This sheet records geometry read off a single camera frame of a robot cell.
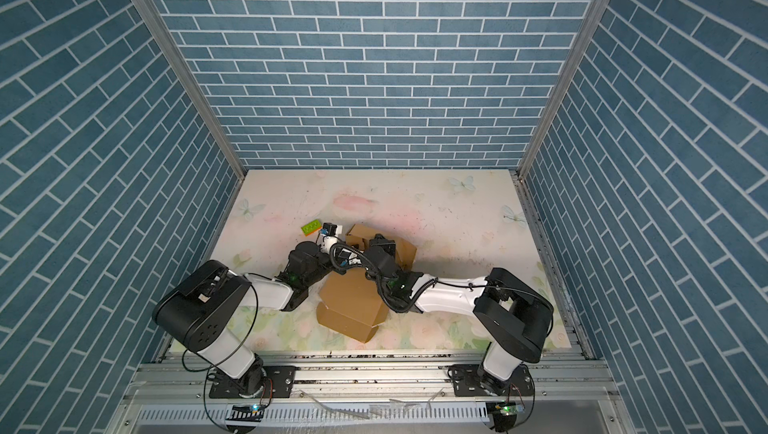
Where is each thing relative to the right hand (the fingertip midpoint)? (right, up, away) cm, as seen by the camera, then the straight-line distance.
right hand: (379, 230), depth 84 cm
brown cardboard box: (-8, -21, +3) cm, 23 cm away
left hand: (-8, -5, +6) cm, 11 cm away
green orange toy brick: (-25, -1, +18) cm, 31 cm away
